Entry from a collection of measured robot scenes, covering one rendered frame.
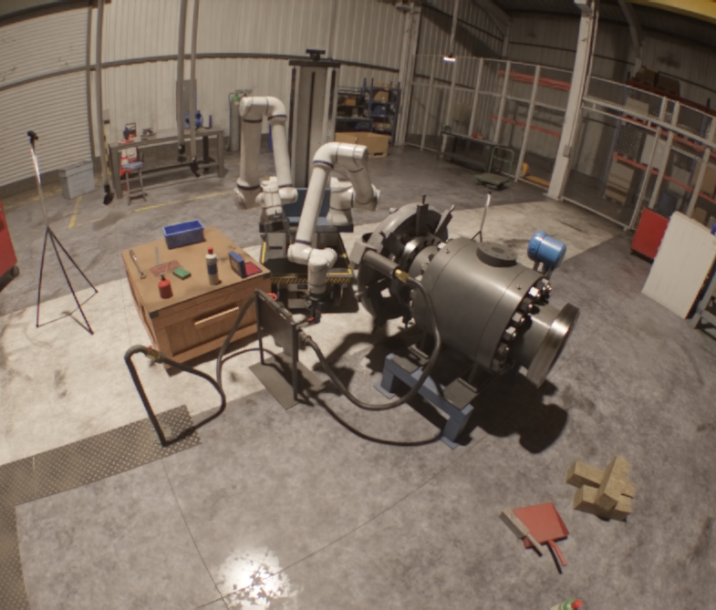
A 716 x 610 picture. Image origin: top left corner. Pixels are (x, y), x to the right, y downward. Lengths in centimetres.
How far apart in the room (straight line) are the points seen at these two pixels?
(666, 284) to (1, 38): 1299
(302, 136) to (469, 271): 148
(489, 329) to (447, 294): 27
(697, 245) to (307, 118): 457
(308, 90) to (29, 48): 830
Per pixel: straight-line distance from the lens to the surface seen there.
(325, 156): 189
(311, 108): 255
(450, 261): 180
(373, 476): 180
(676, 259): 517
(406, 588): 162
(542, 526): 195
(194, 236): 276
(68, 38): 982
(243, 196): 234
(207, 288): 216
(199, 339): 230
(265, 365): 226
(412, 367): 195
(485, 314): 166
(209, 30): 1004
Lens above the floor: 156
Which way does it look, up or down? 33 degrees down
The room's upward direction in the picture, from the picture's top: 6 degrees clockwise
